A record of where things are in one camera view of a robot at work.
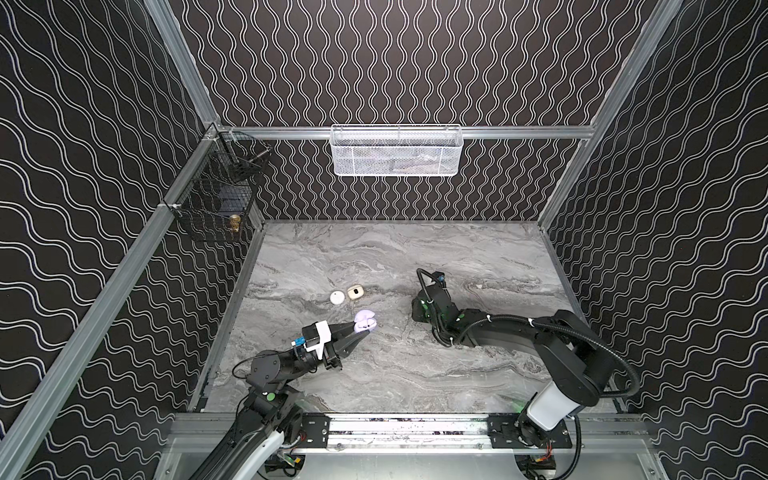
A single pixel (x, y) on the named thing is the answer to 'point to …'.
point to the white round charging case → (337, 297)
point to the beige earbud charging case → (355, 292)
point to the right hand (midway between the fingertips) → (419, 304)
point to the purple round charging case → (365, 321)
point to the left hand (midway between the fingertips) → (368, 330)
